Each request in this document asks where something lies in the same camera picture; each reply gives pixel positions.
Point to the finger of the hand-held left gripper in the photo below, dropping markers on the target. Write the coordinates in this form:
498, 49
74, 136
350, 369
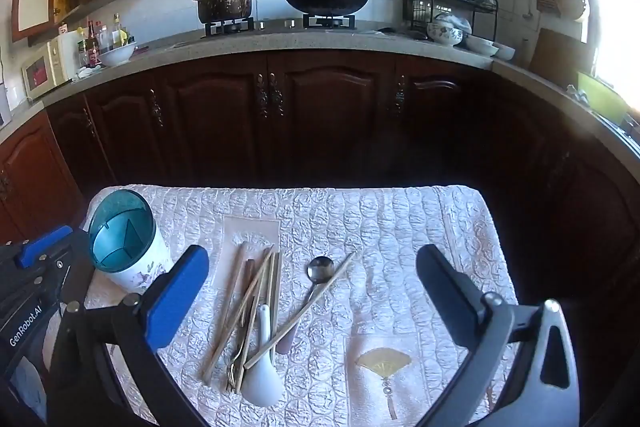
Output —
42, 243

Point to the yellow oil bottle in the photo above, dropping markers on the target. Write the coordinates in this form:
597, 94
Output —
117, 32

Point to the green basin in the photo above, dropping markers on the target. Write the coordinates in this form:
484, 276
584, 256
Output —
600, 97

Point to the white quilted tablecloth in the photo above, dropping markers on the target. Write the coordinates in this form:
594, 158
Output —
390, 257

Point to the large white bowl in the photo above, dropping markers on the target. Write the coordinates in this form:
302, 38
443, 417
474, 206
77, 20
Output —
117, 54

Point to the brown cutting board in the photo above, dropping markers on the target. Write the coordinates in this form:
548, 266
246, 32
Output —
555, 54

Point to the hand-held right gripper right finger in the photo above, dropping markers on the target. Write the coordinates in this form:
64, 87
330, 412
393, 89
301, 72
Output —
445, 292

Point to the dark sauce bottle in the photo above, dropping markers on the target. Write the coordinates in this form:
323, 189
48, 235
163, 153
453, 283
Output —
92, 47

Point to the metal spoon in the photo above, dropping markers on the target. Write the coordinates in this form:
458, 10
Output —
320, 268

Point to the cream microwave oven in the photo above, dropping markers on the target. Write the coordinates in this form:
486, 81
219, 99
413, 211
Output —
47, 69

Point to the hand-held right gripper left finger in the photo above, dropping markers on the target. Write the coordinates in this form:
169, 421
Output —
175, 302

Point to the blackened pot with lid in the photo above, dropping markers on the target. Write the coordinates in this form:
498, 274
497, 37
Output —
222, 4

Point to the white ceramic spoon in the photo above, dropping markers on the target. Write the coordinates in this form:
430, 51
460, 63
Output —
262, 382

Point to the patterned ceramic bowl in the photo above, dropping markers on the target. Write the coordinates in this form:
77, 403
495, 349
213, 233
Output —
447, 32

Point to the teal rimmed white utensil holder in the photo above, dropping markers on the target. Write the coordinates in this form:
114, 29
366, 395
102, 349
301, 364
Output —
145, 267

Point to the white paper roll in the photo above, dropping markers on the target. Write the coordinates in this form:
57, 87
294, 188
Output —
70, 54

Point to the gas stove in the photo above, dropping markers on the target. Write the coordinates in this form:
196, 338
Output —
280, 25

